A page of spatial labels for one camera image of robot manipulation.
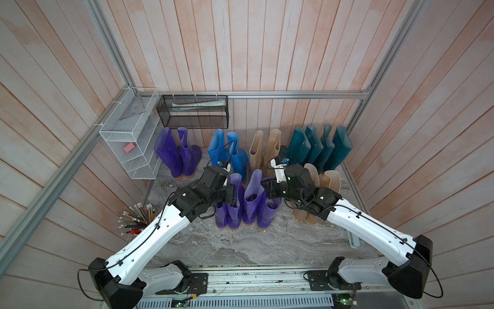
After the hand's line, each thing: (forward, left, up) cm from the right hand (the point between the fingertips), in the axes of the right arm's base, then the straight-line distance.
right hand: (260, 181), depth 73 cm
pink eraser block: (+15, +57, +4) cm, 59 cm away
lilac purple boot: (-11, +15, -6) cm, 20 cm away
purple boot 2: (+35, +40, -23) cm, 58 cm away
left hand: (-4, +11, -2) cm, 12 cm away
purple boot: (+18, +42, 0) cm, 46 cm away
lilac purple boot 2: (-2, +3, -7) cm, 8 cm away
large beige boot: (+1, -27, 0) cm, 27 cm away
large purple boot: (-11, -2, 0) cm, 11 cm away
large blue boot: (+14, +9, -1) cm, 16 cm away
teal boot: (+20, -32, -1) cm, 38 cm away
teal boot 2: (+21, -37, -2) cm, 43 cm away
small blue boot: (+16, +19, +1) cm, 25 cm away
